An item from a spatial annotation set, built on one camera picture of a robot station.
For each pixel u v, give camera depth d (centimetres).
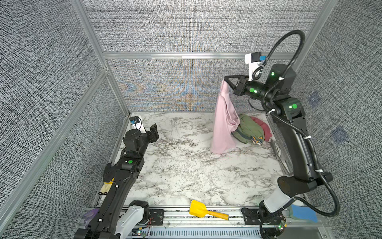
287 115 42
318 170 40
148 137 66
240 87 50
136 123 61
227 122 71
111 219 40
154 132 68
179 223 73
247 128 97
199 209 75
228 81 58
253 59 49
